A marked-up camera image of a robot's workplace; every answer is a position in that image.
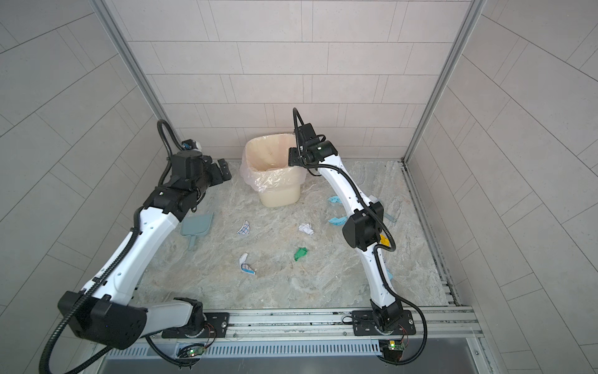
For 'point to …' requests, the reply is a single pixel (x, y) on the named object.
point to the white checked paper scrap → (245, 229)
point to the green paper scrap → (300, 252)
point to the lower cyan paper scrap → (339, 221)
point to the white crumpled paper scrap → (306, 228)
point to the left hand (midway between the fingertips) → (222, 162)
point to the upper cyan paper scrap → (335, 199)
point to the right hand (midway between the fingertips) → (295, 157)
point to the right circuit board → (391, 345)
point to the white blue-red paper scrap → (244, 266)
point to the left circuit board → (191, 351)
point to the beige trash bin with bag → (265, 169)
